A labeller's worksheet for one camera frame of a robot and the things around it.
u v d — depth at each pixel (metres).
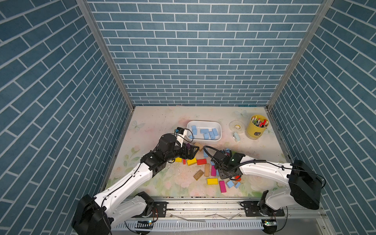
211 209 0.75
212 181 0.83
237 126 1.08
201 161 0.89
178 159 0.69
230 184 0.80
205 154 0.69
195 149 0.72
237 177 0.84
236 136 0.99
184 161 0.89
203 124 1.04
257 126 0.96
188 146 0.68
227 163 0.61
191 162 0.88
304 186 0.43
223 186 0.81
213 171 0.86
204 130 1.05
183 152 0.67
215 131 1.05
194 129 1.05
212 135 1.02
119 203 0.44
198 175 0.85
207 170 0.87
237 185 0.81
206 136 1.02
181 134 0.68
